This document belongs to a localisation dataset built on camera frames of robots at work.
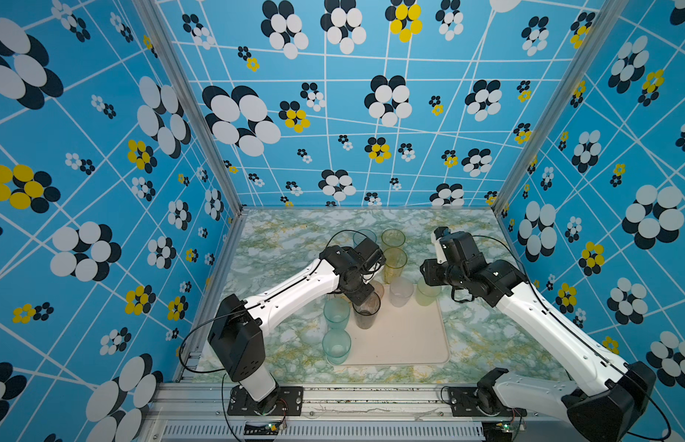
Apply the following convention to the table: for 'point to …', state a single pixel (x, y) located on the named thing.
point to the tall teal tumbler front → (336, 311)
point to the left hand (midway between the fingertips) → (362, 291)
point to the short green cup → (425, 294)
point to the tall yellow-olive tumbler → (392, 238)
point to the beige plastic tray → (400, 335)
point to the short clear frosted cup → (400, 291)
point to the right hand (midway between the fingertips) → (428, 267)
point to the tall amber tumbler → (394, 261)
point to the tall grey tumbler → (365, 313)
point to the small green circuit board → (269, 429)
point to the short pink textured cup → (378, 287)
